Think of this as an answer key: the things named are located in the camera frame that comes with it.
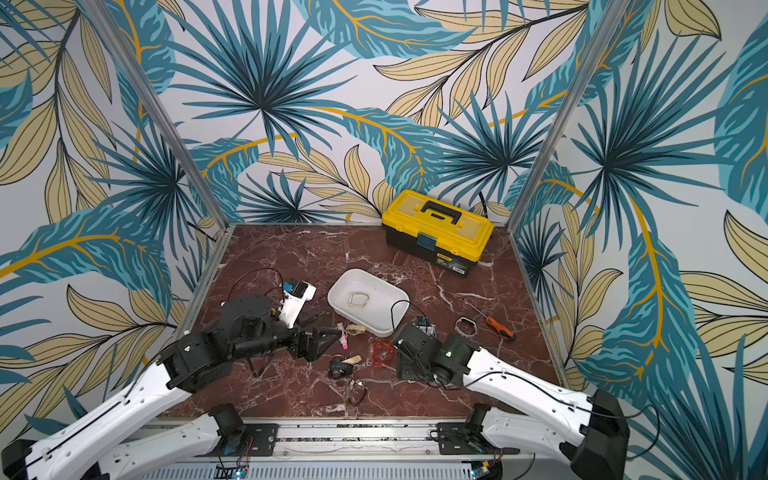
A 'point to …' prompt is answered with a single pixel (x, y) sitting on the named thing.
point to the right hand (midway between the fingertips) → (406, 368)
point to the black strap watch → (339, 368)
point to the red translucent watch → (381, 352)
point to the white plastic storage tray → (368, 301)
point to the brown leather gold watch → (350, 399)
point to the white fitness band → (460, 332)
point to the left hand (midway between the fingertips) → (326, 332)
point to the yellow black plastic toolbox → (452, 238)
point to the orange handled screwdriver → (503, 331)
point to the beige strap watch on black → (353, 360)
